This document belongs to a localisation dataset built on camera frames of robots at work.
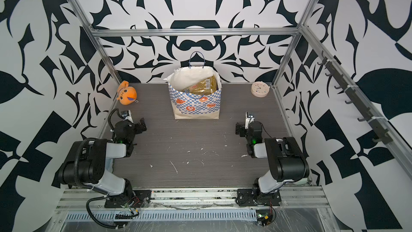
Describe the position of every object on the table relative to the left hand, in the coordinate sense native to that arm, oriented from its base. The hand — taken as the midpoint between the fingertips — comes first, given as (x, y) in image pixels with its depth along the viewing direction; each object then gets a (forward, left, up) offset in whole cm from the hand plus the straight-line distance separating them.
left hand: (132, 118), depth 94 cm
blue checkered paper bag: (-1, -32, +10) cm, 34 cm away
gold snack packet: (+12, -44, +12) cm, 47 cm away
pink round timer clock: (+24, -82, -5) cm, 85 cm away
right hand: (-3, -66, -2) cm, 66 cm away
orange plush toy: (+16, +7, +1) cm, 18 cm away
